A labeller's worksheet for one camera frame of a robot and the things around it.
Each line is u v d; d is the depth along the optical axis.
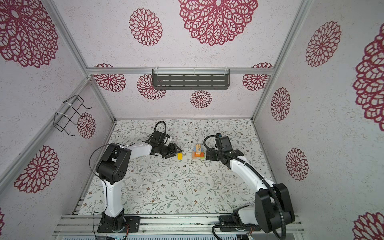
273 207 0.41
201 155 0.95
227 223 0.73
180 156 0.98
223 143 0.66
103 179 0.56
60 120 0.73
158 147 0.83
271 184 0.44
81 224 0.75
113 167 0.54
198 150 0.94
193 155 0.98
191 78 0.96
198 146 1.06
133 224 0.73
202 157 0.99
